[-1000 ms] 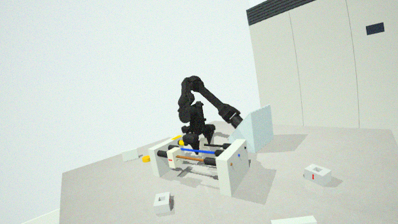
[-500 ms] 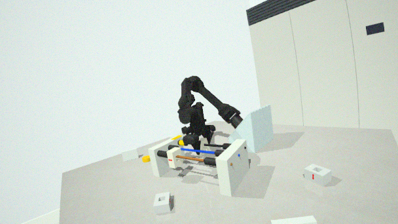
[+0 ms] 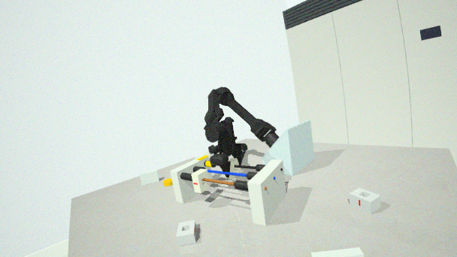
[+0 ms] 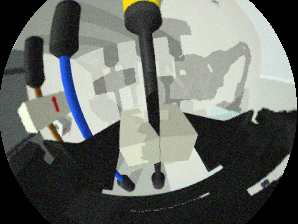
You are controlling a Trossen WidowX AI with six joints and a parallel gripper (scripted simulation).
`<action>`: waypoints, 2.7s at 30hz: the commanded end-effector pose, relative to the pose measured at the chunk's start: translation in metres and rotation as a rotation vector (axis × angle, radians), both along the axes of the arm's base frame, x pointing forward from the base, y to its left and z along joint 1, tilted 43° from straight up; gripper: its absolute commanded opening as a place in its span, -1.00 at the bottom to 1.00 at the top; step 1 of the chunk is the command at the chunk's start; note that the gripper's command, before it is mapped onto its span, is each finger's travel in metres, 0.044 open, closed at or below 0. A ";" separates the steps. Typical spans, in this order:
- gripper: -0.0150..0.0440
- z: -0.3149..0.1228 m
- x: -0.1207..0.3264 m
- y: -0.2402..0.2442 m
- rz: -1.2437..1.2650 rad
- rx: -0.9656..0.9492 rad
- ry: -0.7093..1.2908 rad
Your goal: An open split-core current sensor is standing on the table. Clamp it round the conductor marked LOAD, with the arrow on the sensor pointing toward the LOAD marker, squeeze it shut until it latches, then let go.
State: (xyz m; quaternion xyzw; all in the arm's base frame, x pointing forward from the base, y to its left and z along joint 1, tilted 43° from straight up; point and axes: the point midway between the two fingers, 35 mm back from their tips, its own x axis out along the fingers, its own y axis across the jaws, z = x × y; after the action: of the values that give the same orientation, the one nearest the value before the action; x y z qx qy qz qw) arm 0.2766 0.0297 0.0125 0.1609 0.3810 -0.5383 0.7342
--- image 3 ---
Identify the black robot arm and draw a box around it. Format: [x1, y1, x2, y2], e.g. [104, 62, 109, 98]
[204, 87, 279, 155]

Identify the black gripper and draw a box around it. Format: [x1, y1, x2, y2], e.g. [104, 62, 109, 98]
[209, 135, 248, 172]

